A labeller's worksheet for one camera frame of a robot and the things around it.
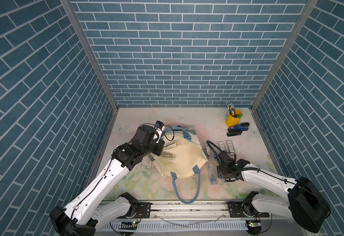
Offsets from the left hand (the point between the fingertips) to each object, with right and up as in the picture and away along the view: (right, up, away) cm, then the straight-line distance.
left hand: (166, 141), depth 73 cm
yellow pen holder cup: (+45, +10, +32) cm, 55 cm away
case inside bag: (0, -12, +18) cm, 22 cm away
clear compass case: (+34, -6, +24) cm, 42 cm away
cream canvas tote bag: (+9, -11, +20) cm, 25 cm away
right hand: (+32, -21, +14) cm, 41 cm away
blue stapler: (+51, +5, +34) cm, 61 cm away
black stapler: (+45, +2, +31) cm, 55 cm away
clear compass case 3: (+26, -20, +12) cm, 35 cm away
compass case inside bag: (+1, -6, +21) cm, 22 cm away
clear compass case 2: (+40, -8, +23) cm, 47 cm away
